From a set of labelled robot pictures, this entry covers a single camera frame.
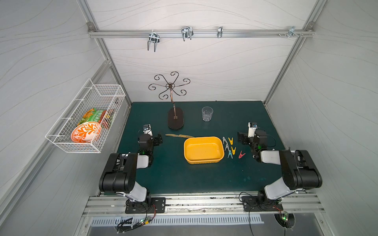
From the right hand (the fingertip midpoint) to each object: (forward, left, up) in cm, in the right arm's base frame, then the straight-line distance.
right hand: (246, 131), depth 95 cm
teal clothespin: (-14, +11, -5) cm, 19 cm away
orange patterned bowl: (-22, +81, +28) cm, 89 cm away
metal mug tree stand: (+14, +49, -2) cm, 51 cm away
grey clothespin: (-4, +14, -6) cm, 16 cm away
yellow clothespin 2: (-12, +9, -6) cm, 16 cm away
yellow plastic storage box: (-12, +28, -6) cm, 31 cm away
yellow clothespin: (-5, +10, -7) cm, 13 cm away
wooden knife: (-1, +45, -7) cm, 45 cm away
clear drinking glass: (+18, +26, -4) cm, 32 cm away
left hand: (-5, +62, +2) cm, 62 cm away
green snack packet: (-15, +81, +31) cm, 87 cm away
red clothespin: (-14, +5, -6) cm, 16 cm away
